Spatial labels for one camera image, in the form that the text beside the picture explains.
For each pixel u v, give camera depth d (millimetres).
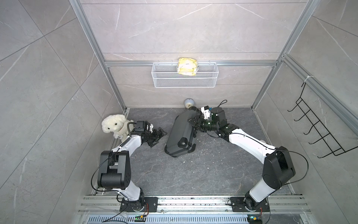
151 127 875
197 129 745
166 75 1007
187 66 857
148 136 780
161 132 824
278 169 443
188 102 1146
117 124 888
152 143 838
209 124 712
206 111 776
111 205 746
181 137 776
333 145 603
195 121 739
